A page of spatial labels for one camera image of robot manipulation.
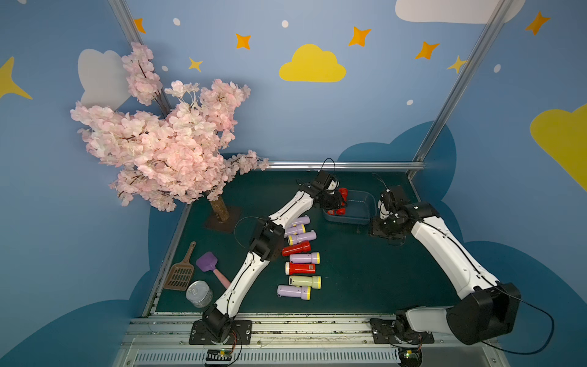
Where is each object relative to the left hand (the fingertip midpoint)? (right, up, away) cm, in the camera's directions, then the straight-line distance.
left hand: (346, 201), depth 100 cm
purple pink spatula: (-57, -23, -11) cm, 63 cm away
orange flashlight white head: (-21, -25, -14) cm, 36 cm away
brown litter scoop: (-67, -27, -14) cm, 74 cm away
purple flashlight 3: (-20, -15, -5) cm, 25 cm away
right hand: (+8, -9, -18) cm, 22 cm away
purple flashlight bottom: (-20, -32, -20) cm, 43 cm away
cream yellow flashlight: (-16, -29, -18) cm, 37 cm away
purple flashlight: (-20, -9, +2) cm, 21 cm away
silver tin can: (-55, -31, -23) cm, 67 cm away
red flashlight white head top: (-3, -4, -2) cm, 6 cm away
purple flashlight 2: (-22, -12, -4) cm, 26 cm away
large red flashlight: (-1, +4, +1) cm, 4 cm away
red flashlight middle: (-19, -18, -9) cm, 28 cm away
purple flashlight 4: (-15, -22, -12) cm, 29 cm away
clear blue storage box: (+9, -4, +7) cm, 12 cm away
